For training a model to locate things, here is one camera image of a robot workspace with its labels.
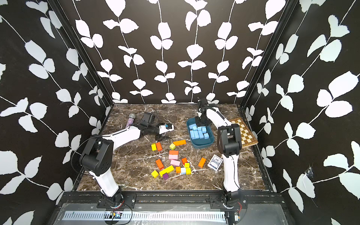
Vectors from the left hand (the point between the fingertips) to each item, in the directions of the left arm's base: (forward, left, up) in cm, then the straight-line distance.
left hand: (170, 129), depth 91 cm
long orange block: (-4, -6, -11) cm, 13 cm away
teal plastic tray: (-1, -21, -9) cm, 23 cm away
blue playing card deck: (-20, -28, -9) cm, 36 cm away
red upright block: (-6, +9, -10) cm, 15 cm away
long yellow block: (-23, +2, -10) cm, 25 cm away
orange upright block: (-19, +7, -9) cm, 23 cm away
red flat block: (-11, -2, -11) cm, 16 cm away
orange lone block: (-19, -20, -11) cm, 29 cm away
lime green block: (-8, -1, -9) cm, 12 cm away
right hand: (+9, -20, -4) cm, 22 cm away
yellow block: (-7, +12, -9) cm, 17 cm away
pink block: (-18, -3, -11) cm, 21 cm away
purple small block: (-27, +3, -10) cm, 29 cm away
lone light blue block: (+5, -21, -7) cm, 23 cm away
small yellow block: (-25, +10, -9) cm, 28 cm away
